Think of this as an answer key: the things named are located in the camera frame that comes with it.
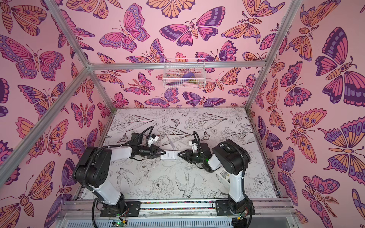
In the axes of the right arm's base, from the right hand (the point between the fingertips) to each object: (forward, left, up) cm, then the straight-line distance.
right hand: (179, 155), depth 90 cm
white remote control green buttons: (-1, +5, +2) cm, 5 cm away
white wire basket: (+46, -4, +30) cm, 55 cm away
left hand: (-1, +8, +4) cm, 9 cm away
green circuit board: (-35, +30, -6) cm, 46 cm away
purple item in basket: (+44, -7, +30) cm, 54 cm away
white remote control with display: (-13, -27, -3) cm, 30 cm away
